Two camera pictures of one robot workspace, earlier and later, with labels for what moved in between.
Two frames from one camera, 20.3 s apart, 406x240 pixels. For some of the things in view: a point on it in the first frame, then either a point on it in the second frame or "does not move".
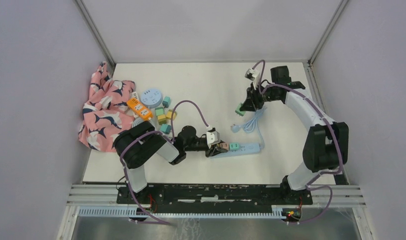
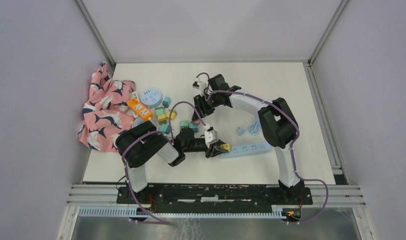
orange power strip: x=140 y=109 does not move
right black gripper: x=251 y=103 to x=200 y=102
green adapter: x=159 y=111 does not move
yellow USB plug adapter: x=169 y=114 does not move
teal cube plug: x=234 y=146 to x=194 y=127
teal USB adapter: x=166 y=101 does not move
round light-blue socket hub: x=152 y=98 does not move
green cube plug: x=238 y=111 to x=184 y=123
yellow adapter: x=162 y=119 does not move
